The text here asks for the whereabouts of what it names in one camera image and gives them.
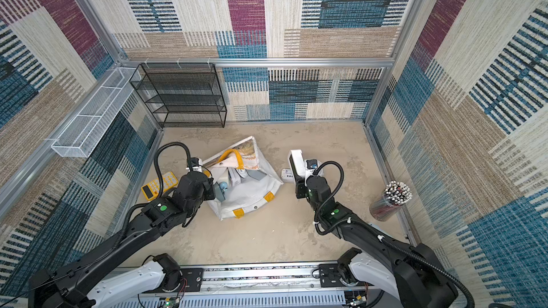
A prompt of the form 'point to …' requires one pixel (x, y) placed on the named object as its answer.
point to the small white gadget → (287, 175)
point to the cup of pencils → (394, 195)
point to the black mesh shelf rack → (182, 95)
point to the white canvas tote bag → (250, 180)
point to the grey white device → (255, 174)
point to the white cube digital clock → (297, 164)
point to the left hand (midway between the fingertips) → (211, 180)
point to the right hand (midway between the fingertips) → (304, 177)
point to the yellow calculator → (151, 190)
